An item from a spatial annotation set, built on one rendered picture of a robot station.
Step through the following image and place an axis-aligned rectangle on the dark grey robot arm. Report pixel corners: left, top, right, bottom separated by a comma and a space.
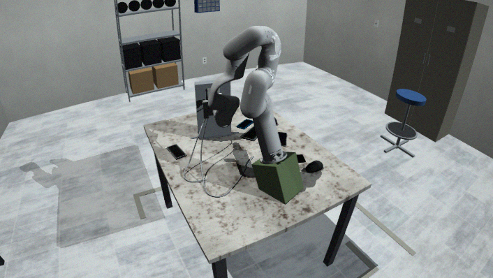
203, 26, 287, 164

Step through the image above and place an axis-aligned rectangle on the grey panel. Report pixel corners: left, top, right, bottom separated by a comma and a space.
195, 80, 231, 138

